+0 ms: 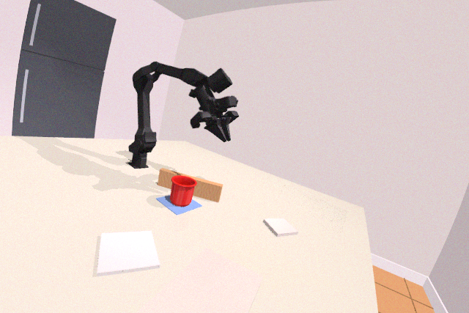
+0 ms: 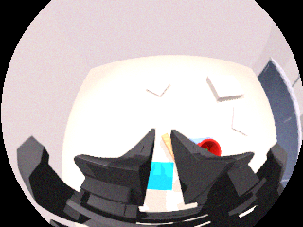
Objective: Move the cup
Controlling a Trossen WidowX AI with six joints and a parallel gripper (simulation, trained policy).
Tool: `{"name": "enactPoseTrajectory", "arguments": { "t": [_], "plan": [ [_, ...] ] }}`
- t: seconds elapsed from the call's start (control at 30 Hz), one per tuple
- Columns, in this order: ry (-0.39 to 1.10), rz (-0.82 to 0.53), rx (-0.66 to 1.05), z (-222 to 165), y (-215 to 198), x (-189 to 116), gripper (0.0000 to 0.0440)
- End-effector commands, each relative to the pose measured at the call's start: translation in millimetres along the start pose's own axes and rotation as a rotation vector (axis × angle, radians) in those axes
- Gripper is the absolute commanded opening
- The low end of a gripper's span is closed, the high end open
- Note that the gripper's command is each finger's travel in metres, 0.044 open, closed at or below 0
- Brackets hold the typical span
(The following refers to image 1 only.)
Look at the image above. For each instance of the red plastic cup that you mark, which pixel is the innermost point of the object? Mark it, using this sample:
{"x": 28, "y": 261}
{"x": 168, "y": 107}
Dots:
{"x": 182, "y": 190}

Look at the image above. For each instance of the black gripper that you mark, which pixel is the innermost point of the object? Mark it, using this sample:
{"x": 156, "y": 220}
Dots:
{"x": 216, "y": 123}

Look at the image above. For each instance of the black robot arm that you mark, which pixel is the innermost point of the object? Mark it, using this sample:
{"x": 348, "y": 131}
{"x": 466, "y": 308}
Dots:
{"x": 145, "y": 139}

